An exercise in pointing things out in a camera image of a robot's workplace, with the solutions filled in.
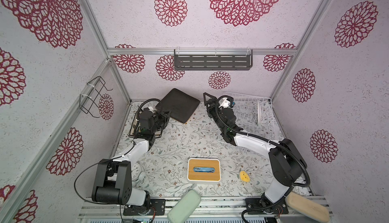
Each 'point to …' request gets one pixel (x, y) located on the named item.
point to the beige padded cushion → (304, 206)
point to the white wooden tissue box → (204, 170)
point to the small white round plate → (258, 111)
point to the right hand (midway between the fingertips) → (204, 94)
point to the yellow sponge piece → (244, 177)
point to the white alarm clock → (139, 176)
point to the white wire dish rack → (254, 114)
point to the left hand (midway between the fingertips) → (172, 111)
